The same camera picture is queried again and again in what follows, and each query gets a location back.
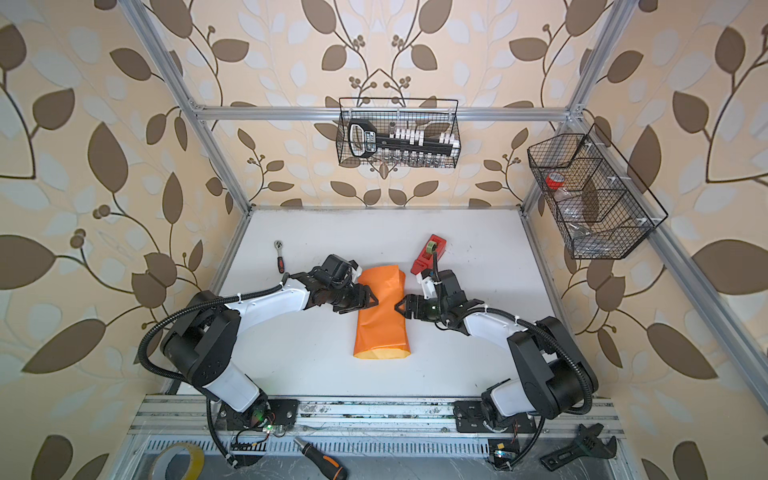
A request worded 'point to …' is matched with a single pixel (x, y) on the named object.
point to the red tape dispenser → (433, 251)
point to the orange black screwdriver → (329, 466)
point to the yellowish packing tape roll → (196, 468)
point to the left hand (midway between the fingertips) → (375, 302)
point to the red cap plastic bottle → (553, 183)
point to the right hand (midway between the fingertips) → (406, 311)
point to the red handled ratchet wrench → (278, 244)
